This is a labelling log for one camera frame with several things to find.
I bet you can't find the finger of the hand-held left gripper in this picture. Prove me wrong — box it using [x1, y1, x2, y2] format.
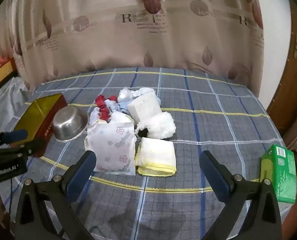
[3, 138, 46, 158]
[0, 129, 29, 147]

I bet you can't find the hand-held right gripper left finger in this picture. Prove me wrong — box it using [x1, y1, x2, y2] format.
[15, 151, 99, 240]

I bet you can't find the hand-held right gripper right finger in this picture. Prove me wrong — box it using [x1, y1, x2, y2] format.
[199, 150, 281, 240]

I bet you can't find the red and gold tin box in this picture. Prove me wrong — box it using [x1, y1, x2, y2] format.
[13, 93, 67, 158]

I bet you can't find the white floral packet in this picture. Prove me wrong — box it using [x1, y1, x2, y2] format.
[85, 119, 136, 175]

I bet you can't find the white yellow-edged towel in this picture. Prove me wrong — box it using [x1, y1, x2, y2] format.
[135, 137, 176, 177]

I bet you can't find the white fluffy cloth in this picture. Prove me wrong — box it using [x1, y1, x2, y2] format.
[134, 112, 176, 139]

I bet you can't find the red white cloth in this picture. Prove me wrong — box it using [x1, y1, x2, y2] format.
[90, 96, 119, 125]

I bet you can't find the light blue towel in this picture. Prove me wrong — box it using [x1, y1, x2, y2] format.
[118, 87, 162, 114]

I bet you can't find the clear plastic bag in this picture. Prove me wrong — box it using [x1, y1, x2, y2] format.
[118, 88, 132, 102]

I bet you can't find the white foam block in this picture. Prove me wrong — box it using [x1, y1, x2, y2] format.
[127, 92, 162, 124]

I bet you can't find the white plastic cover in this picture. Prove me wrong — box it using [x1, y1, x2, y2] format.
[0, 76, 30, 130]

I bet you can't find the steel bowl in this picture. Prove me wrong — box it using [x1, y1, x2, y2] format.
[53, 105, 89, 142]

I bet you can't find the grey plaid bed sheet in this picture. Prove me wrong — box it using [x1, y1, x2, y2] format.
[0, 66, 289, 240]

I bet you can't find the red and yellow box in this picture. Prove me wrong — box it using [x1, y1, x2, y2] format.
[0, 60, 16, 93]

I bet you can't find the green tissue pack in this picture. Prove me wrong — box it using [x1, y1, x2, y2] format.
[260, 144, 296, 203]

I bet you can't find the wooden door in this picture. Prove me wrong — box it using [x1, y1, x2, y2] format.
[266, 32, 297, 150]

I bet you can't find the beige printed curtain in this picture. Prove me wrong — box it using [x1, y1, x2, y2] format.
[0, 0, 266, 95]

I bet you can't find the thin black cable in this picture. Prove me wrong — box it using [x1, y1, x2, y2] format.
[7, 177, 14, 222]

